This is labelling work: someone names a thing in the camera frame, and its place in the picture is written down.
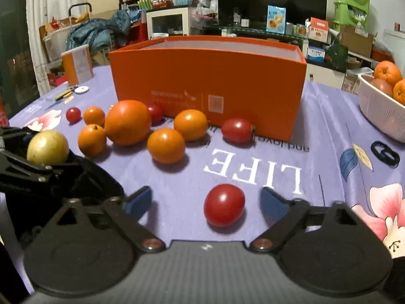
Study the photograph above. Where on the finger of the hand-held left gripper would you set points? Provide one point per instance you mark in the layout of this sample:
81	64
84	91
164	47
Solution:
14	139
22	171

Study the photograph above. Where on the red apple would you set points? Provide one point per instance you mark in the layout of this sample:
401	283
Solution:
381	87

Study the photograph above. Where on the black hair band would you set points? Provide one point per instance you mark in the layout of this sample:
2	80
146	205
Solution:
376	147

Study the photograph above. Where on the large orange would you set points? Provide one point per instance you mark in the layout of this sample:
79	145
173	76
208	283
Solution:
400	92
128	123

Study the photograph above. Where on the orange cardboard box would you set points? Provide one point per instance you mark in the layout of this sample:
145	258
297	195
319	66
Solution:
202	76

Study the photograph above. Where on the yellow and black tool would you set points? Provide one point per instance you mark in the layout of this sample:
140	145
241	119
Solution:
65	95

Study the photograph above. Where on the white tape measure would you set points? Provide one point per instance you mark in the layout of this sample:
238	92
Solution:
81	90

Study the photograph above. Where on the brown cardboard box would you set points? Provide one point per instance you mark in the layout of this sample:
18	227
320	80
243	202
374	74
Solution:
359	42

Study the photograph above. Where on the white chest freezer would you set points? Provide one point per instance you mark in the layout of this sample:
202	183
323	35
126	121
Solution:
395	42

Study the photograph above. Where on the white microwave oven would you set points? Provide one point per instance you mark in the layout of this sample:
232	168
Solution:
167	22

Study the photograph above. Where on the green bag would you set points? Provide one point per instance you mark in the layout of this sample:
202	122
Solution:
337	55

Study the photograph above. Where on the white curtain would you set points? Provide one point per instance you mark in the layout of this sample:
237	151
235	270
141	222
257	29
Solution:
47	22

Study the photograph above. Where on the small red cherry tomato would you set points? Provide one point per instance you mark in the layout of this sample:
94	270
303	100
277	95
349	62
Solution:
73	115

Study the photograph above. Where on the purple floral tablecloth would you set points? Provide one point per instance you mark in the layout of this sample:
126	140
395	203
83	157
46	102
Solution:
316	133

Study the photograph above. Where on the medium orange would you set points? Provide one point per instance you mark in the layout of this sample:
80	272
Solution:
387	72

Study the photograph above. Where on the green plastic rack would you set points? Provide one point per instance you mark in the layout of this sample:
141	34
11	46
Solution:
351	6

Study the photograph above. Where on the blue snack bag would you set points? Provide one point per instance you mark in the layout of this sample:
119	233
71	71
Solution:
276	19

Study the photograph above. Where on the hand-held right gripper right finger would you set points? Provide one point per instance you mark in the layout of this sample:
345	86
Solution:
273	202

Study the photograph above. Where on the orange and white carton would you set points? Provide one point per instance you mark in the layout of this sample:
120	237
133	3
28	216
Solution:
319	30

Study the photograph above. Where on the red tomato with stem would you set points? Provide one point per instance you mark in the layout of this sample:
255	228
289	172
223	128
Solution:
235	129

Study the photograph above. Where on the blue and white box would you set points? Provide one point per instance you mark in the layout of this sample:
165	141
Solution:
316	54

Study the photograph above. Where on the orange and white canister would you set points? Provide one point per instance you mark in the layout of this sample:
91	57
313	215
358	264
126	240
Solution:
77	66

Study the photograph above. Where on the yellow-green round fruit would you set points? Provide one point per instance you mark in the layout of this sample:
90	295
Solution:
47	147

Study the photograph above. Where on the large red tomato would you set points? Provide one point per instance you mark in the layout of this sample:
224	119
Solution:
224	205

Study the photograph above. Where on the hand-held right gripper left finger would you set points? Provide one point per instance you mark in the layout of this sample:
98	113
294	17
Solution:
139	201

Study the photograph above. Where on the white plastic colander basket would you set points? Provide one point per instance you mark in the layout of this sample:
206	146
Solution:
379	114

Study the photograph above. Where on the small orange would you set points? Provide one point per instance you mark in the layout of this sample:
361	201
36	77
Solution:
91	140
94	116
190	125
166	145

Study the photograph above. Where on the blue jacket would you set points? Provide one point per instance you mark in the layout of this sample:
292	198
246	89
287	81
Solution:
95	30

